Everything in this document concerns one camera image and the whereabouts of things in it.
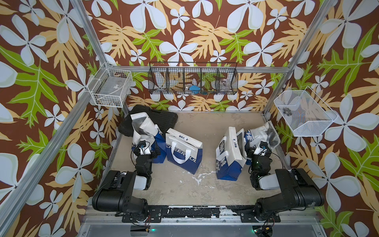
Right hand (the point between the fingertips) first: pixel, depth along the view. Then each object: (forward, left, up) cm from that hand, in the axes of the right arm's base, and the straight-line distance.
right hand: (255, 142), depth 87 cm
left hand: (+1, +65, 0) cm, 65 cm away
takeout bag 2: (-9, +43, +6) cm, 44 cm away
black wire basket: (+39, +37, +19) cm, 57 cm away
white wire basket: (+24, +87, +22) cm, 93 cm away
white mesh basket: (+10, -26, +15) cm, 31 cm away
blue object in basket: (+31, +36, +16) cm, 50 cm away
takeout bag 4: (+2, +1, +2) cm, 3 cm away
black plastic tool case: (+22, +57, -4) cm, 61 cm away
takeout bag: (+2, +65, +10) cm, 66 cm away
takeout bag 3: (-14, +20, +10) cm, 26 cm away
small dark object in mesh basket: (+13, -18, +13) cm, 26 cm away
